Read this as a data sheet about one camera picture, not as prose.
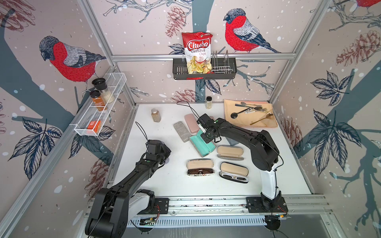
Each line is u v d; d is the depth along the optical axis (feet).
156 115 3.40
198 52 2.67
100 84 2.34
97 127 2.19
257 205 2.39
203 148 3.06
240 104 3.90
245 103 3.89
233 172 2.73
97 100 2.30
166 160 2.83
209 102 3.65
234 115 3.65
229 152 3.03
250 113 3.74
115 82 3.02
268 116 3.62
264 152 1.69
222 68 3.11
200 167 2.82
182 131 3.30
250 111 3.75
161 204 2.43
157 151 2.34
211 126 2.26
